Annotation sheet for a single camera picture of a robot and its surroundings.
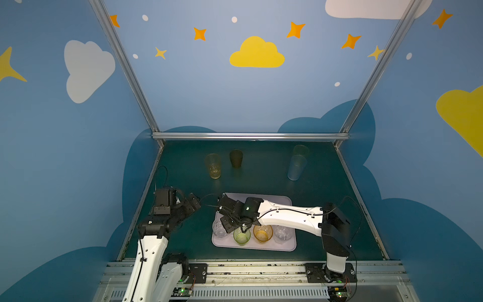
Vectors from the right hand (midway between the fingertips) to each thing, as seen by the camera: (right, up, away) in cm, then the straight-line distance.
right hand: (227, 221), depth 79 cm
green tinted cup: (+38, +32, +23) cm, 55 cm away
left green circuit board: (-16, -24, -8) cm, 30 cm away
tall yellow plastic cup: (-9, +25, +19) cm, 33 cm away
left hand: (-13, +8, -2) cm, 15 cm away
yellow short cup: (+16, -7, +6) cm, 18 cm away
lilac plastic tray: (0, -10, +3) cm, 11 cm away
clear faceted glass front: (+25, -8, +5) cm, 26 cm away
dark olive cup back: (+3, +28, +26) cm, 39 cm away
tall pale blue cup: (+37, +23, +24) cm, 50 cm away
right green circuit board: (+45, -25, -8) cm, 52 cm away
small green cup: (+5, -9, +5) cm, 11 cm away
